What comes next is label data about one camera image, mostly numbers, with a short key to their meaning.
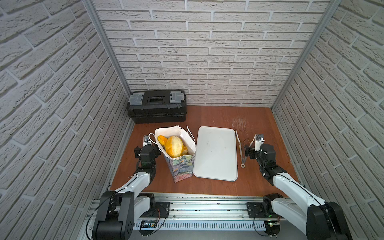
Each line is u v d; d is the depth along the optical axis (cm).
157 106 97
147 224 73
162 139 77
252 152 77
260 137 74
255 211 74
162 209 74
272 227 70
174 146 72
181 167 74
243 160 90
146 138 74
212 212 73
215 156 95
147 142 73
